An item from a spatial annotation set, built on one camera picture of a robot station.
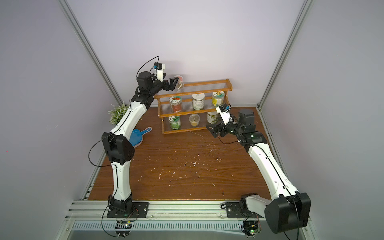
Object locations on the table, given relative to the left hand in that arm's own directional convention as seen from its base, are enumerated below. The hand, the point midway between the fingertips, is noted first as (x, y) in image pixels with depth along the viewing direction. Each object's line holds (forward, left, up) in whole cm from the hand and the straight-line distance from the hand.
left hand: (174, 74), depth 82 cm
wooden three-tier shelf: (-1, -9, -25) cm, 27 cm away
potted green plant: (-10, +39, -22) cm, 45 cm away
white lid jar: (-4, -14, -17) cm, 22 cm away
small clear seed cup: (0, -2, -7) cm, 7 cm away
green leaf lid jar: (-10, +2, -32) cm, 34 cm away
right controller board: (-67, -39, -40) cm, 87 cm away
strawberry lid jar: (-7, 0, -16) cm, 18 cm away
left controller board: (-68, +23, -43) cm, 83 cm away
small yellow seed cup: (-6, -11, -33) cm, 35 cm away
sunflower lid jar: (0, -27, -18) cm, 32 cm away
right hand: (-24, -22, -10) cm, 34 cm away
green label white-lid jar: (-6, -23, -31) cm, 39 cm away
